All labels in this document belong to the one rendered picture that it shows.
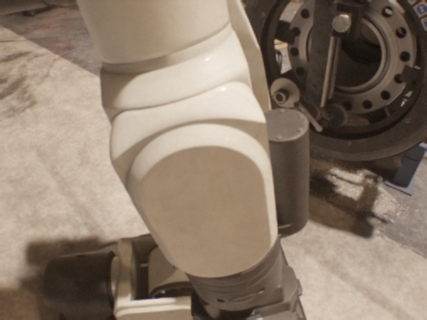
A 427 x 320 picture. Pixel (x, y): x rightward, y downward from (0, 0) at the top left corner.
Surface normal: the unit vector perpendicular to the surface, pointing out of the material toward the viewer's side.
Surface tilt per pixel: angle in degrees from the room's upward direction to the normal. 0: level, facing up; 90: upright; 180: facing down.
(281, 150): 94
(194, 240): 90
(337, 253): 0
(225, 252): 90
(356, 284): 0
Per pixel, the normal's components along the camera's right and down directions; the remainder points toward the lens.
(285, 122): -0.21, -0.73
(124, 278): 0.05, -0.47
